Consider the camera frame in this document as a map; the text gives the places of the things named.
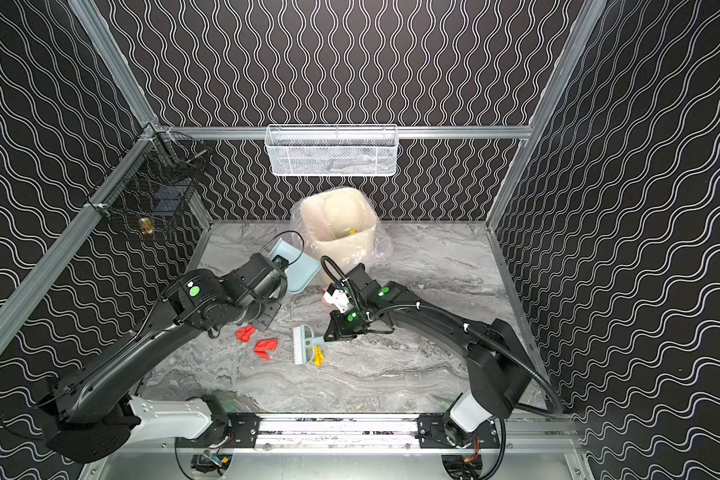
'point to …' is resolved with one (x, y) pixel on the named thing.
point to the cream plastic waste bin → (338, 226)
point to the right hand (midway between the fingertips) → (327, 339)
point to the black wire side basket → (151, 191)
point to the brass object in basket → (146, 225)
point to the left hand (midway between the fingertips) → (271, 304)
